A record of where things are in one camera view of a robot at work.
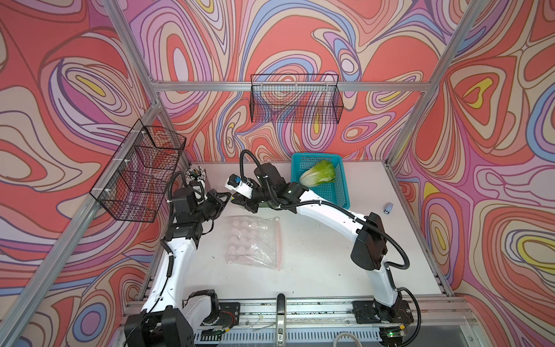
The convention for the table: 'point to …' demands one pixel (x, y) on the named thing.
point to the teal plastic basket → (334, 191)
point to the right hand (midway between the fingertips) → (236, 202)
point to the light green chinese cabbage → (322, 172)
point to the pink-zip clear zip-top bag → (254, 240)
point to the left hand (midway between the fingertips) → (234, 194)
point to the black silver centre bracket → (281, 340)
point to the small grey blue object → (388, 207)
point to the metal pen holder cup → (195, 173)
